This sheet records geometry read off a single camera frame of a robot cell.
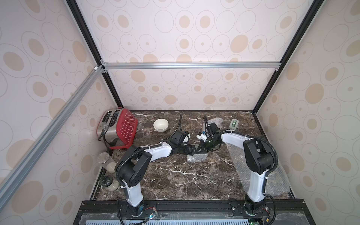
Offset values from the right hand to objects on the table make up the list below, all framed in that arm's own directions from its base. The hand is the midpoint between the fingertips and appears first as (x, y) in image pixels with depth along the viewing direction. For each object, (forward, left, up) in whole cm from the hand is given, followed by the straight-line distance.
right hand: (201, 151), depth 92 cm
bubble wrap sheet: (-17, -44, -4) cm, 47 cm away
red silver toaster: (+5, +54, +15) cm, 56 cm away
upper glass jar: (-16, +52, +12) cm, 56 cm away
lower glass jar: (-25, +50, +8) cm, 56 cm away
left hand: (-1, +3, +3) cm, 4 cm away
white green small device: (+24, -26, 0) cm, 35 cm away
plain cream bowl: (+21, +30, +1) cm, 37 cm away
